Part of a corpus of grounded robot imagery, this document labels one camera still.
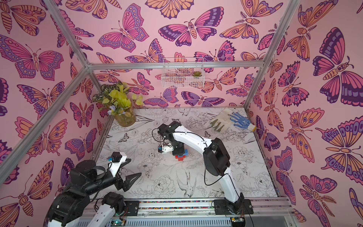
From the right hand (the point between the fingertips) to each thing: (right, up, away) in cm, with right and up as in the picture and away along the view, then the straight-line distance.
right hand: (181, 148), depth 87 cm
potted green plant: (-44, +31, +4) cm, 54 cm away
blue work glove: (+48, +16, +23) cm, 56 cm away
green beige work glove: (+31, +16, +23) cm, 42 cm away
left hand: (-20, -3, -24) cm, 31 cm away
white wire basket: (+1, +50, +8) cm, 50 cm away
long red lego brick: (-1, -7, +2) cm, 8 cm away
